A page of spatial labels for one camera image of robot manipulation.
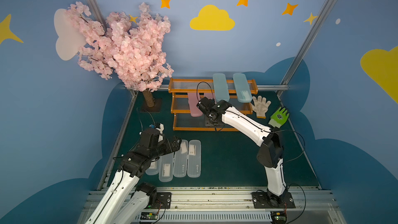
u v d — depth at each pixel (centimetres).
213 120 65
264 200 75
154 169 84
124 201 46
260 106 114
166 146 64
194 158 88
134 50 59
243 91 80
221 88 84
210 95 79
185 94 97
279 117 107
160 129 68
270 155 49
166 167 84
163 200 75
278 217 73
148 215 72
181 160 88
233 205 74
